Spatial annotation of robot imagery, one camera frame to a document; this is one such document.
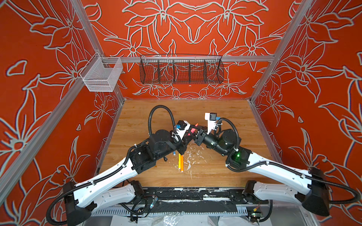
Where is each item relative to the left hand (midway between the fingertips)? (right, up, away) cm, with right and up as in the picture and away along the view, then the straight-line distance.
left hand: (191, 132), depth 63 cm
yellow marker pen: (-6, -21, +22) cm, 31 cm away
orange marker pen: (-4, -22, +21) cm, 30 cm away
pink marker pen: (0, +1, -3) cm, 3 cm away
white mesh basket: (-58, +31, +25) cm, 71 cm away
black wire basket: (-4, +40, +35) cm, 53 cm away
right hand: (-4, +3, -3) cm, 6 cm away
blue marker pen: (-8, -7, -7) cm, 13 cm away
